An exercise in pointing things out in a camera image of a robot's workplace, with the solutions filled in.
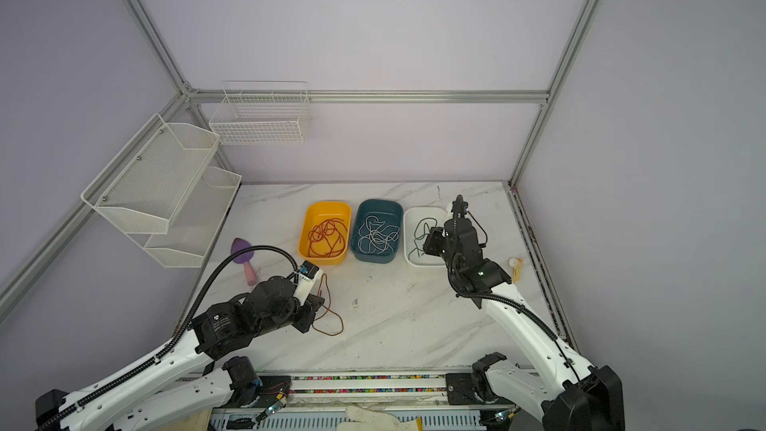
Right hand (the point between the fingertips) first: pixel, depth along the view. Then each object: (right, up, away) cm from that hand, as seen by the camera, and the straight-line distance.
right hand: (429, 227), depth 79 cm
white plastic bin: (-3, +2, +28) cm, 29 cm away
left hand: (-28, -19, -6) cm, 34 cm away
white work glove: (-16, -46, -8) cm, 49 cm away
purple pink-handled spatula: (-64, -8, +24) cm, 69 cm away
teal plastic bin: (-11, +4, +32) cm, 34 cm away
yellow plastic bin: (-37, +4, +27) cm, 46 cm away
